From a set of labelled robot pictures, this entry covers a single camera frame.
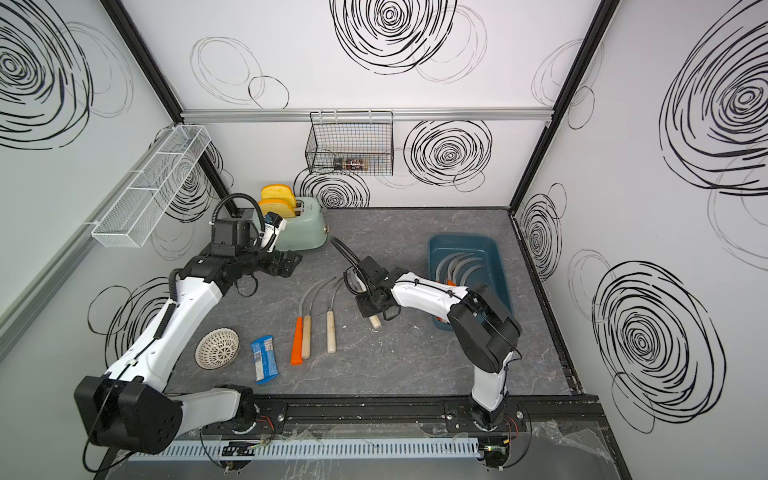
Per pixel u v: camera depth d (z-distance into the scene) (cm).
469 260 105
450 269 102
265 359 82
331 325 88
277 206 93
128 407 38
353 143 98
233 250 59
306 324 88
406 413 75
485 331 47
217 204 114
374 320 84
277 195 96
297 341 85
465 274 99
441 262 104
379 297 63
